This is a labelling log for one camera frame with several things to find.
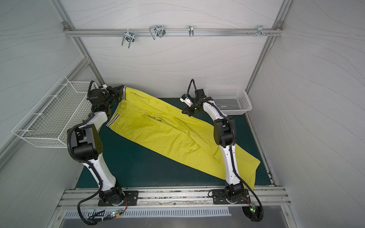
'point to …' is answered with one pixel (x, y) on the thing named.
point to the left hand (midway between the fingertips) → (123, 84)
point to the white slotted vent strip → (73, 213)
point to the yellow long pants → (166, 122)
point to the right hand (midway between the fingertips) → (184, 110)
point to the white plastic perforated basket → (231, 101)
